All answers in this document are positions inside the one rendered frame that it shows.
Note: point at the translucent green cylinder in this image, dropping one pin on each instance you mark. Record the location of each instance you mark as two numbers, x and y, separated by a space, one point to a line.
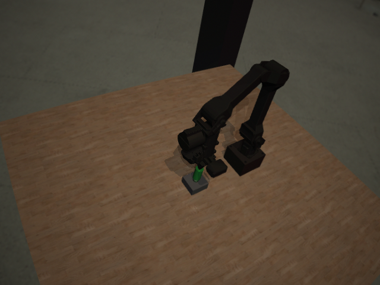
198 173

